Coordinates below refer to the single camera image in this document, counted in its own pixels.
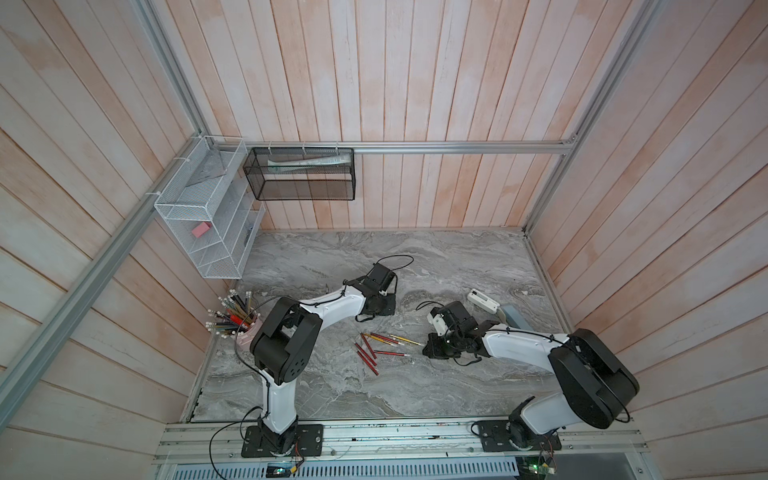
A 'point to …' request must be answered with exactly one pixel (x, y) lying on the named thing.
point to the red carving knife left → (364, 352)
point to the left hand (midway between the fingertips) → (388, 310)
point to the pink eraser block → (199, 230)
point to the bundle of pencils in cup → (236, 316)
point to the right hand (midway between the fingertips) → (423, 349)
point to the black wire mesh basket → (301, 174)
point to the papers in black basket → (292, 166)
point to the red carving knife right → (392, 353)
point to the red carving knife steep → (368, 346)
